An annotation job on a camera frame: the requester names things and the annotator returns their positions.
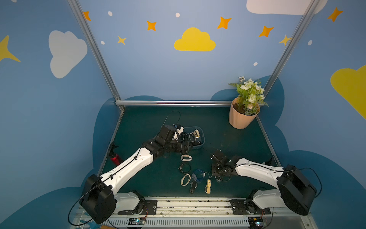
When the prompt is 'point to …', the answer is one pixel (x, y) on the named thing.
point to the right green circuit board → (255, 222)
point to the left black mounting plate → (149, 207)
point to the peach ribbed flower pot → (237, 119)
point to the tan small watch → (196, 133)
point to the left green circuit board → (136, 221)
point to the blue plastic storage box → (189, 130)
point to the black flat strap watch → (193, 185)
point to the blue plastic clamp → (91, 224)
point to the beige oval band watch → (192, 137)
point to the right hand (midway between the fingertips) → (215, 169)
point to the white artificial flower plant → (250, 95)
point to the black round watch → (185, 168)
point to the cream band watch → (182, 180)
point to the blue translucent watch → (198, 174)
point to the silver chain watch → (218, 178)
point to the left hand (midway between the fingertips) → (188, 144)
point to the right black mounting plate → (247, 206)
